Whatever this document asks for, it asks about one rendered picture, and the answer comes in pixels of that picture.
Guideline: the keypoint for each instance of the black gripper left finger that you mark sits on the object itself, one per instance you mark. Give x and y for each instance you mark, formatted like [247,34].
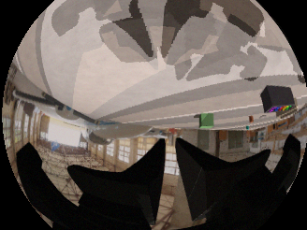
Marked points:
[139,185]

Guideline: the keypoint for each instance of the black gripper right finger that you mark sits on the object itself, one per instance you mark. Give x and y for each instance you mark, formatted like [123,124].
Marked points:
[207,179]

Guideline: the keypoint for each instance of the small green block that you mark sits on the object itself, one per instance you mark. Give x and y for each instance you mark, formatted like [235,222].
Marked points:
[206,120]

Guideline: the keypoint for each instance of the beige shallow tray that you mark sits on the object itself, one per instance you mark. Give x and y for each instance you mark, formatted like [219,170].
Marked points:
[282,114]

